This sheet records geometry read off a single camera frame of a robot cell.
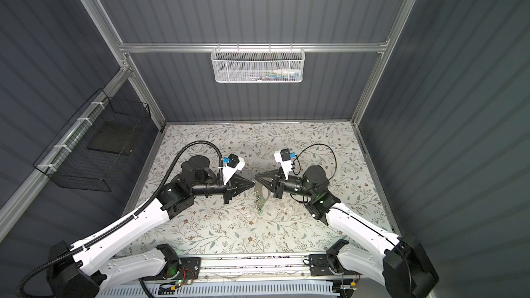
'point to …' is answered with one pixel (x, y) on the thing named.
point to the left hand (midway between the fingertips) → (254, 184)
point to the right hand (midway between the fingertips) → (258, 182)
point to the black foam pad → (117, 137)
